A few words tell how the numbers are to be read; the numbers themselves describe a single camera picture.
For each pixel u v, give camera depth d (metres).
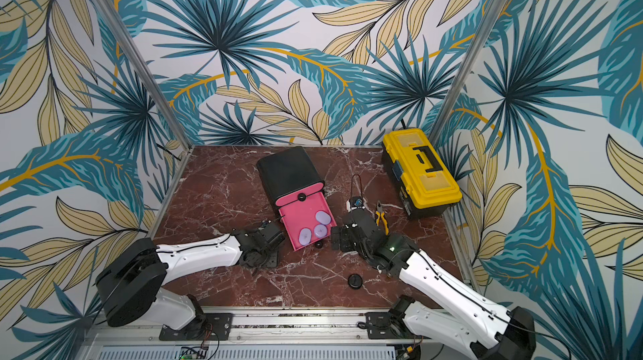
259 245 0.66
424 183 0.86
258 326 0.75
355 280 0.81
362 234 0.55
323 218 0.90
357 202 0.67
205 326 0.67
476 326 0.41
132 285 0.42
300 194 0.85
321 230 0.88
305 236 0.86
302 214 0.90
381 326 0.73
